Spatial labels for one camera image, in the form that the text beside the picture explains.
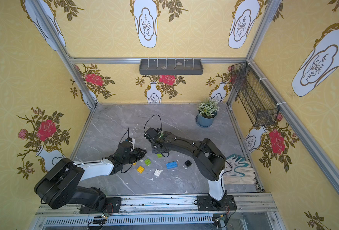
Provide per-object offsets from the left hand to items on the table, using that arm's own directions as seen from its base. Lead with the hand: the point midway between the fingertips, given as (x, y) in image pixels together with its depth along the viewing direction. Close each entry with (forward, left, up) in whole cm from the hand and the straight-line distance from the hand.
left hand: (148, 152), depth 90 cm
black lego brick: (-7, -24, -2) cm, 26 cm away
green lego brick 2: (-2, -7, -1) cm, 7 cm away
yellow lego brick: (-8, +7, +2) cm, 11 cm away
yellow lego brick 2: (-10, +4, -2) cm, 11 cm away
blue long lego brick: (-8, -14, -1) cm, 17 cm away
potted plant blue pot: (+20, -38, +4) cm, 43 cm away
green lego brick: (-6, 0, -1) cm, 6 cm away
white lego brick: (-12, -6, -1) cm, 14 cm away
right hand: (0, -6, +1) cm, 6 cm away
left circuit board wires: (-34, +23, -5) cm, 41 cm away
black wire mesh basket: (+20, -67, +25) cm, 74 cm away
